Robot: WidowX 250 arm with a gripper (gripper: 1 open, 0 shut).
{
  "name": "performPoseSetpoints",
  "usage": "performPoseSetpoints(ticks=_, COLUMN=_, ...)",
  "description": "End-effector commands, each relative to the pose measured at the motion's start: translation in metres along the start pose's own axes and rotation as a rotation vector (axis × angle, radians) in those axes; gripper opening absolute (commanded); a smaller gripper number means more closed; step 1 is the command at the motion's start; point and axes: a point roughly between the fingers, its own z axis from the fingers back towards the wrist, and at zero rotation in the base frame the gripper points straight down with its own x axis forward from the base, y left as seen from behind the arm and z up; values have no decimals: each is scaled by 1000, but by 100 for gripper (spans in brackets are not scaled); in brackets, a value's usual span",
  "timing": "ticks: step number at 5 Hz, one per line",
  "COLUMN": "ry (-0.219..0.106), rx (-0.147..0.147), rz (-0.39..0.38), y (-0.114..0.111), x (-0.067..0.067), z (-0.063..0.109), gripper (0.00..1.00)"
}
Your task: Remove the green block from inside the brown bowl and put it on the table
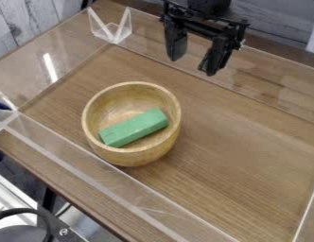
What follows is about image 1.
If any blue object at left edge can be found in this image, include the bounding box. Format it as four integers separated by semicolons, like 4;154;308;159
0;102;11;110

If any brown wooden bowl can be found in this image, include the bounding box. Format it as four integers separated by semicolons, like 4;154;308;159
81;81;182;167

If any green rectangular block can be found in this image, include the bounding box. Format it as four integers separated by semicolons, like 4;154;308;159
99;108;168;148

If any black cable bottom left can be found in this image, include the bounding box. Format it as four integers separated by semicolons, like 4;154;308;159
0;207;54;242

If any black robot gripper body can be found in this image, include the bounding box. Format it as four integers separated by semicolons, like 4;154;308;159
164;0;251;50

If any clear acrylic tray enclosure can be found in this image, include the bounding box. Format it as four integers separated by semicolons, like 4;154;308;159
0;0;314;242

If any black metal table leg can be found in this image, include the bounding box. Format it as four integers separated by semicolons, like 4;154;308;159
42;188;56;212

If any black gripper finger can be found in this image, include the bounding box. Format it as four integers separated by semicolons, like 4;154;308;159
197;36;233;77
164;16;188;61

